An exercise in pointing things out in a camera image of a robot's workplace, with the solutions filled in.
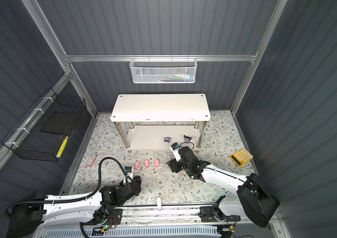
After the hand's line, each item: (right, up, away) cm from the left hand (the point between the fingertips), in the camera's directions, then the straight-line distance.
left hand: (139, 181), depth 83 cm
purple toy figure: (+28, +23, +8) cm, 37 cm away
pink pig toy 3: (-3, +7, +6) cm, 10 cm away
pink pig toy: (+9, +9, +8) cm, 15 cm away
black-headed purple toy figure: (+15, +23, +10) cm, 29 cm away
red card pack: (-33, +10, +10) cm, 36 cm away
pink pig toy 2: (+3, +8, +8) cm, 12 cm away
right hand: (+19, +11, +2) cm, 22 cm away
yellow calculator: (+63, +12, +11) cm, 65 cm away
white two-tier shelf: (+5, +35, +32) cm, 48 cm away
